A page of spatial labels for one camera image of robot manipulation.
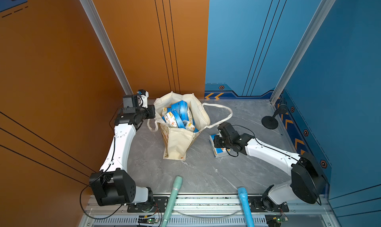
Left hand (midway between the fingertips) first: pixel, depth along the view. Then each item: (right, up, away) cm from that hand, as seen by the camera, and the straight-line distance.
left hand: (154, 106), depth 81 cm
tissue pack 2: (+36, -26, +3) cm, 44 cm away
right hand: (+34, -20, +5) cm, 39 cm away
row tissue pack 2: (+9, -6, -4) cm, 12 cm away
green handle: (+13, -41, -4) cm, 43 cm away
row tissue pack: (+14, -1, +5) cm, 15 cm away
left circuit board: (+1, -55, -12) cm, 56 cm away
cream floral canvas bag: (+13, -19, -2) cm, 23 cm away
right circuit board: (+60, -54, -12) cm, 82 cm away
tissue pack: (+19, -11, +3) cm, 23 cm away
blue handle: (+47, -45, -8) cm, 66 cm away
